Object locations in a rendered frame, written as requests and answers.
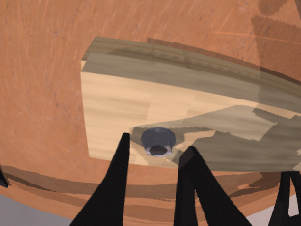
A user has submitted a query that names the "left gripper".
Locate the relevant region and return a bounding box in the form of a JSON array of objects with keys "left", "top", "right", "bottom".
[{"left": 268, "top": 171, "right": 301, "bottom": 226}]

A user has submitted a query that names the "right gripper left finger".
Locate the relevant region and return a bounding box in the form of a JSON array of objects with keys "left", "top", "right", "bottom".
[{"left": 69, "top": 132, "right": 130, "bottom": 226}]

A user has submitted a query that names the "dark grey hex nut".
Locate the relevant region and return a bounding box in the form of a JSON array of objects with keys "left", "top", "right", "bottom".
[{"left": 141, "top": 127, "right": 176, "bottom": 158}]

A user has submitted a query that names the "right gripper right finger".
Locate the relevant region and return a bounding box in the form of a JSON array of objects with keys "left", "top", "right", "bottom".
[{"left": 173, "top": 146, "right": 252, "bottom": 226}]

